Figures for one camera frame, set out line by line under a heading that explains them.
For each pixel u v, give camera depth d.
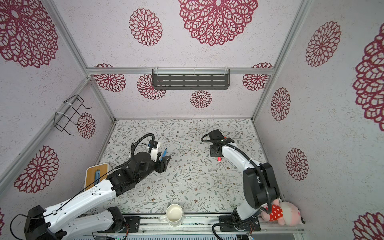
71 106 0.78
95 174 0.87
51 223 0.40
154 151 0.65
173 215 0.76
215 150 0.65
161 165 0.65
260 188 0.45
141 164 0.54
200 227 0.73
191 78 0.96
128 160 0.56
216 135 0.72
